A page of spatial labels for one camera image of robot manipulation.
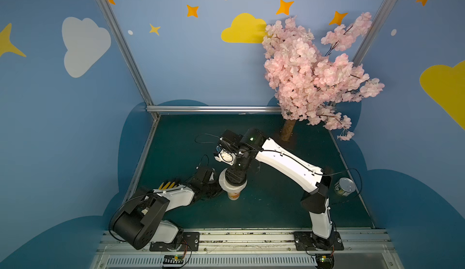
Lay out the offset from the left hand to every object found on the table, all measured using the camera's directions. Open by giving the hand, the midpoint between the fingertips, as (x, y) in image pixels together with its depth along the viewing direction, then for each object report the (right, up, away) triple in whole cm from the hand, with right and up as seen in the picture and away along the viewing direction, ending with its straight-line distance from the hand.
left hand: (230, 184), depth 88 cm
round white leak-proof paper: (-1, +4, -16) cm, 17 cm away
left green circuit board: (-22, -27, -16) cm, 38 cm away
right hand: (+4, +9, -15) cm, 18 cm away
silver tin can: (+55, 0, -3) cm, 55 cm away
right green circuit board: (+40, -28, -15) cm, 51 cm away
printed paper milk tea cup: (+2, -3, -7) cm, 8 cm away
